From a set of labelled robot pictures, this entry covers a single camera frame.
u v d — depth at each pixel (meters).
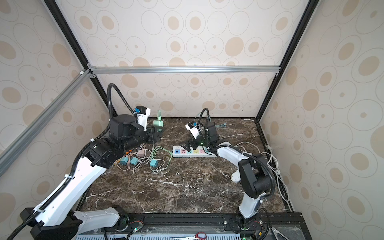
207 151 0.67
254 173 0.52
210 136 0.70
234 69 1.84
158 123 0.62
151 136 0.55
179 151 0.97
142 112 0.54
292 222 0.76
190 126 0.77
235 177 0.87
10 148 0.52
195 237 0.70
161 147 0.97
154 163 0.92
